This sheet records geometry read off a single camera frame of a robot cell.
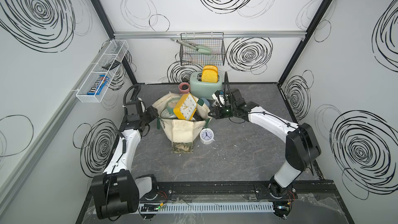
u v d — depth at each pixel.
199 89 1.04
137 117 0.62
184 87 1.05
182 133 0.78
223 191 0.75
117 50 0.97
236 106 0.68
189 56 1.08
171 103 0.89
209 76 0.99
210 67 1.01
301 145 0.46
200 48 0.93
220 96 0.78
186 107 0.81
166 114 0.89
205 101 1.05
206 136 0.89
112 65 0.76
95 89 0.69
